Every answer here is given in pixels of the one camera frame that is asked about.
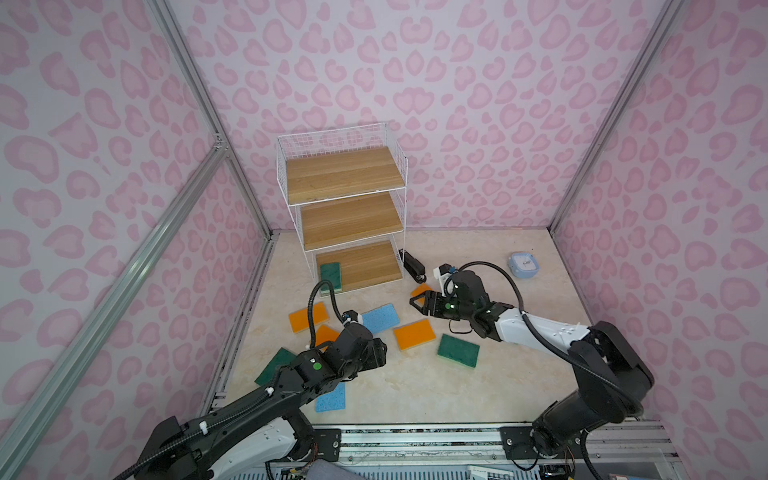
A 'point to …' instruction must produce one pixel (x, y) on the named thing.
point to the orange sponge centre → (414, 334)
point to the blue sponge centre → (380, 318)
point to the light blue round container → (523, 264)
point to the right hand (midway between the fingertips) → (418, 300)
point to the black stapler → (414, 267)
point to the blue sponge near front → (332, 400)
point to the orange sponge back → (419, 290)
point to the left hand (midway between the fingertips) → (381, 346)
